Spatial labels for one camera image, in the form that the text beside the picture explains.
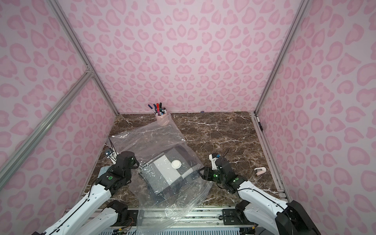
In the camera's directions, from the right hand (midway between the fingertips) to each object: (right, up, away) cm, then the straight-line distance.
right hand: (200, 172), depth 82 cm
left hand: (-40, +11, -2) cm, 41 cm away
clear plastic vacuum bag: (-23, -20, -7) cm, 31 cm away
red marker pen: (-29, +39, +21) cm, 53 cm away
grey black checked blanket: (-17, +1, -4) cm, 17 cm away
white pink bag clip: (+36, -1, +6) cm, 36 cm away
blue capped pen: (-34, +39, +21) cm, 55 cm away
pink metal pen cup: (-27, +31, +23) cm, 47 cm away
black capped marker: (-27, +39, +22) cm, 52 cm away
